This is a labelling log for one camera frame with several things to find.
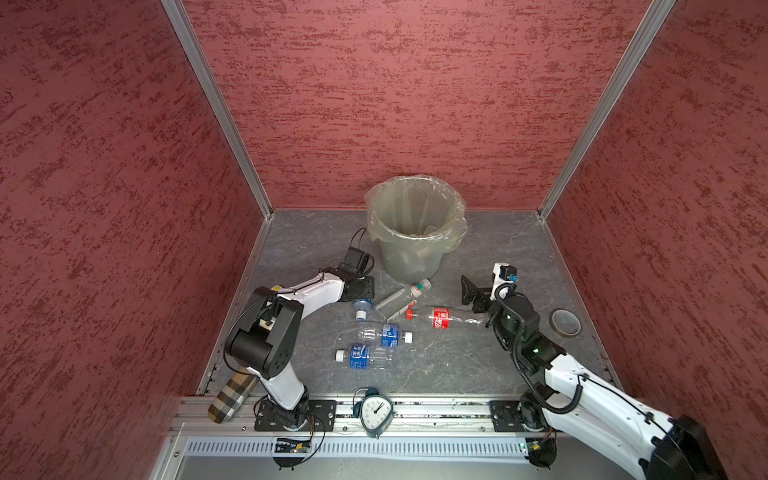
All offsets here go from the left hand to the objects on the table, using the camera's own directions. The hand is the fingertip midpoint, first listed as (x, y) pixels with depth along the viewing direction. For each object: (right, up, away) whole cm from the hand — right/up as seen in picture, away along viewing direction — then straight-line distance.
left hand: (365, 293), depth 95 cm
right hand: (+31, +6, -14) cm, 35 cm away
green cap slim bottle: (+13, -1, 0) cm, 13 cm away
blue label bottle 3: (+1, -14, -16) cm, 21 cm away
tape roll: (+64, -9, -3) cm, 64 cm away
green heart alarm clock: (+5, -24, -23) cm, 34 cm away
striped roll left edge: (-32, -22, -20) cm, 44 cm away
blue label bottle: (-1, -3, -5) cm, 6 cm away
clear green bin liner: (+17, +27, +6) cm, 32 cm away
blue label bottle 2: (+8, -10, -12) cm, 17 cm away
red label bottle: (+24, -6, -9) cm, 26 cm away
